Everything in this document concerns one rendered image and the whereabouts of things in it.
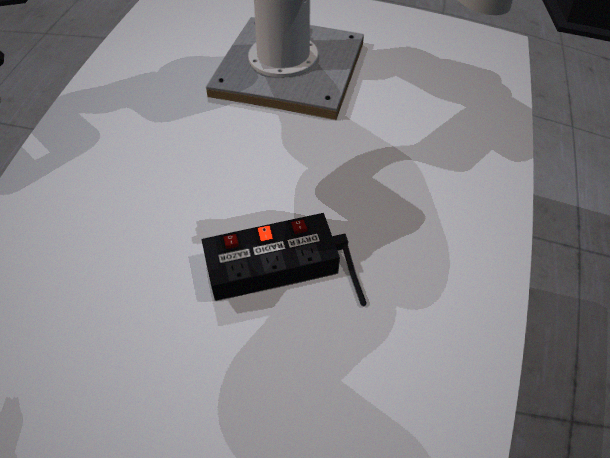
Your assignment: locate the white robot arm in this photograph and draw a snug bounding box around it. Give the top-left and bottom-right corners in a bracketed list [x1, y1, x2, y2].
[248, 0, 318, 78]

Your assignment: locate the black power strip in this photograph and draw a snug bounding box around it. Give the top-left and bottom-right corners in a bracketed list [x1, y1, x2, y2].
[201, 213, 367, 306]

